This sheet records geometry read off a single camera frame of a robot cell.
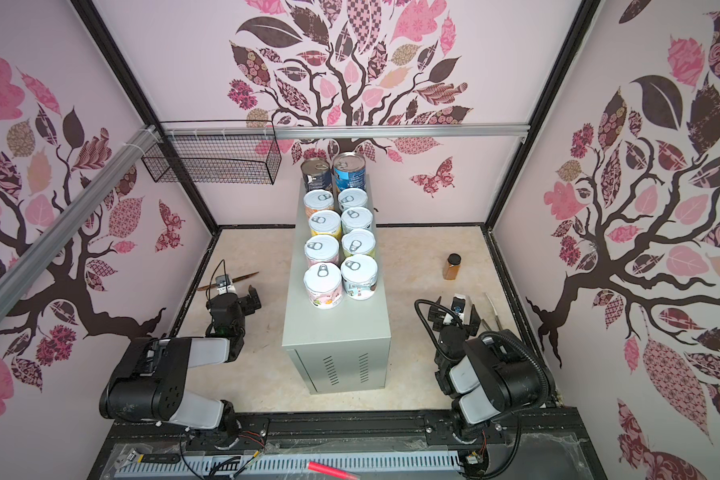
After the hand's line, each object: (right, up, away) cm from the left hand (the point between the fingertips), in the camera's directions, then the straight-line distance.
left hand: (238, 292), depth 92 cm
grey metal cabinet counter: (+36, -7, -34) cm, 50 cm away
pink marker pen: (+32, -39, -23) cm, 55 cm away
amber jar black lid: (+70, +8, +5) cm, 70 cm away
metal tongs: (+82, -7, 0) cm, 82 cm away
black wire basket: (-23, +52, +29) cm, 64 cm away
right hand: (+68, -2, -6) cm, 69 cm away
